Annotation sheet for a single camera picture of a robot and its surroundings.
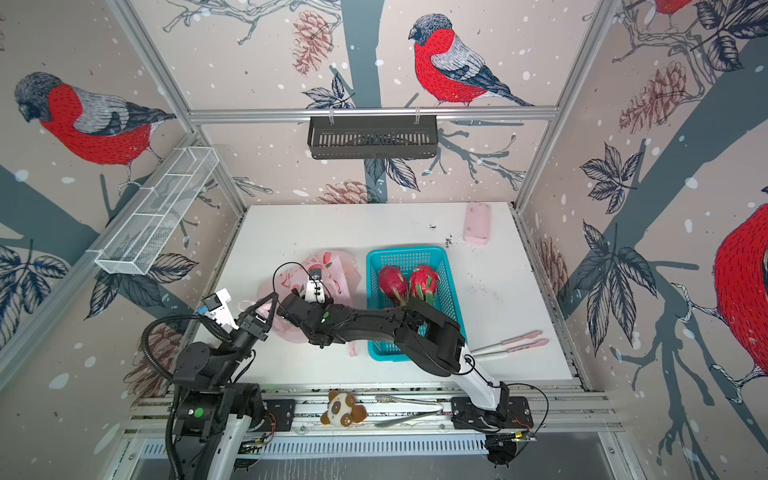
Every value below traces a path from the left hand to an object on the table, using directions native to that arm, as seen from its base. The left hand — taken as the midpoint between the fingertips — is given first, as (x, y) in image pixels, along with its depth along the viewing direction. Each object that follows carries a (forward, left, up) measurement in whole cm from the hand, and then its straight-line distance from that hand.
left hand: (274, 298), depth 66 cm
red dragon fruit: (+15, -27, -19) cm, 36 cm away
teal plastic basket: (-2, -25, -27) cm, 37 cm away
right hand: (+10, -1, -20) cm, 22 cm away
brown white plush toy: (-18, -14, -23) cm, 33 cm away
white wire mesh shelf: (+25, +37, +3) cm, 45 cm away
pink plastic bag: (+16, -11, -15) cm, 24 cm away
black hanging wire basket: (+64, -20, +2) cm, 67 cm away
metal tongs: (-15, -28, -27) cm, 42 cm away
